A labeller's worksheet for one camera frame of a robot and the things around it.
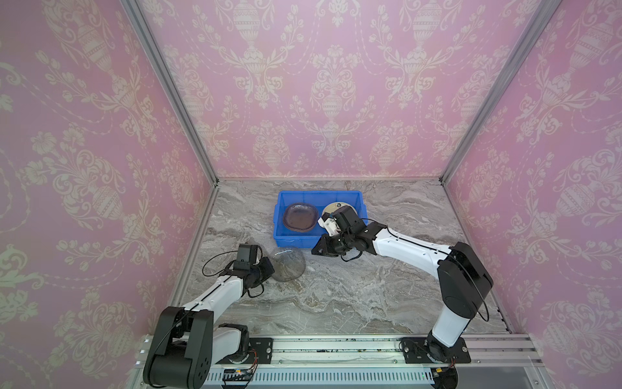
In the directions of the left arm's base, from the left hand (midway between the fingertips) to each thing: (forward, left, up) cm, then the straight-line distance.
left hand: (273, 268), depth 90 cm
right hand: (+1, -15, +12) cm, 19 cm away
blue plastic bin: (+12, -3, +2) cm, 13 cm away
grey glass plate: (+2, -5, -1) cm, 6 cm away
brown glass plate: (+22, -9, +2) cm, 24 cm away
